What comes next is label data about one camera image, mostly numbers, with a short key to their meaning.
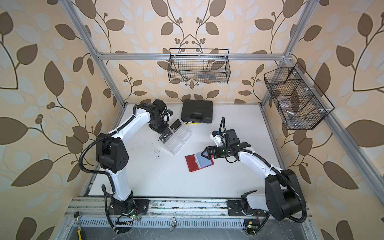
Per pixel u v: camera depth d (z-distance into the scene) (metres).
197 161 0.89
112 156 0.50
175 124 0.96
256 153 0.54
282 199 0.41
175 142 0.96
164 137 0.91
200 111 1.12
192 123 1.08
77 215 0.72
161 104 0.75
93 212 0.74
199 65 0.96
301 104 0.73
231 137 0.69
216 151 0.74
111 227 0.69
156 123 0.76
